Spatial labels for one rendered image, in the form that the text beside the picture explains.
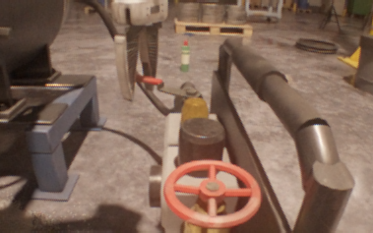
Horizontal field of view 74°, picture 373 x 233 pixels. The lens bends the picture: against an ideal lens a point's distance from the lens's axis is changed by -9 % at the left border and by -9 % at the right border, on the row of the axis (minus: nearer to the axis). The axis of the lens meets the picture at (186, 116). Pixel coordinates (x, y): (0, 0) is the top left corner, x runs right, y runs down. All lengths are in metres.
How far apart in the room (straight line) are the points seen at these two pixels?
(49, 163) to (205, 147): 0.73
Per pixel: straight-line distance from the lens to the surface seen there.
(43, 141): 0.89
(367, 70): 2.44
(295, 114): 0.19
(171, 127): 0.37
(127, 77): 0.46
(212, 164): 0.23
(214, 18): 4.46
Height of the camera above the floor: 0.64
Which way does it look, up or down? 26 degrees down
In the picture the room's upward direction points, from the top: 3 degrees clockwise
